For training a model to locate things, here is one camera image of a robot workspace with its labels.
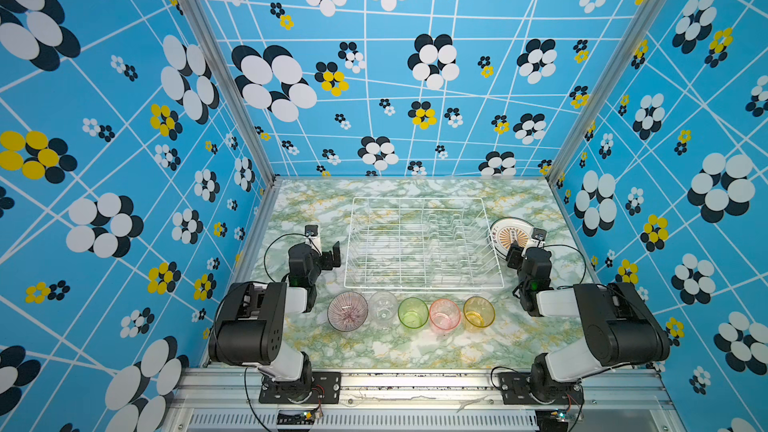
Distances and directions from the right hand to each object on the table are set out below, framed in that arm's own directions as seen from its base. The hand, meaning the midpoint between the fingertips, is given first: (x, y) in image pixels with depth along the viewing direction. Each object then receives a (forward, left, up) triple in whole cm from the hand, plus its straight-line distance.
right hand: (530, 244), depth 93 cm
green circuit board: (-45, +64, -6) cm, 78 cm away
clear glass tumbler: (-18, +46, -6) cm, 50 cm away
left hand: (+1, +65, +1) cm, 65 cm away
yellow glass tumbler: (-19, +18, -6) cm, 27 cm away
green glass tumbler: (-20, +37, -6) cm, 42 cm away
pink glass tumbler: (-20, +28, -5) cm, 35 cm away
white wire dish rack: (+4, +34, -5) cm, 35 cm away
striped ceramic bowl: (-20, +56, -5) cm, 60 cm away
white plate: (+8, +5, -4) cm, 10 cm away
